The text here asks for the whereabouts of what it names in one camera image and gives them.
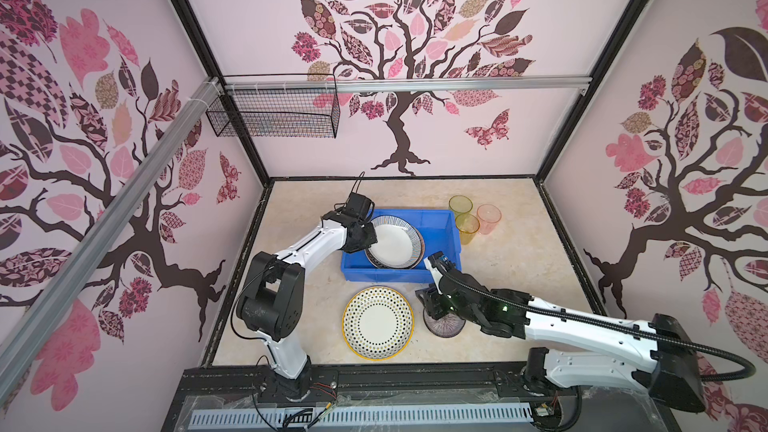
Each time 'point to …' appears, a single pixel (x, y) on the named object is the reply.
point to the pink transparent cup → (488, 215)
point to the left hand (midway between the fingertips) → (369, 244)
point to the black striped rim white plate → (400, 243)
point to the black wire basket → (303, 105)
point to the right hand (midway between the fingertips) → (420, 289)
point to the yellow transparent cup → (467, 225)
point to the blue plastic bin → (440, 228)
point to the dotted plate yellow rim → (378, 323)
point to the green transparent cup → (460, 204)
